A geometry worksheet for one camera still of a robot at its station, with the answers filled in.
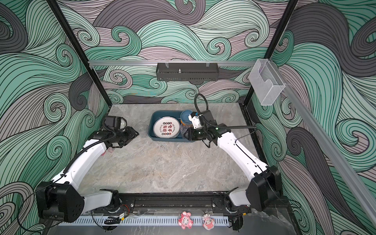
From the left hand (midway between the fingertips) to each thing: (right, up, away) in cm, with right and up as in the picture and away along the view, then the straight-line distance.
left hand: (136, 133), depth 83 cm
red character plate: (+15, +2, +21) cm, 25 cm away
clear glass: (+27, +2, +13) cm, 30 cm away
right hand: (+28, -1, -5) cm, 29 cm away
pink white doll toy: (+39, -40, -17) cm, 58 cm away
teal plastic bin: (+4, +10, +23) cm, 26 cm away
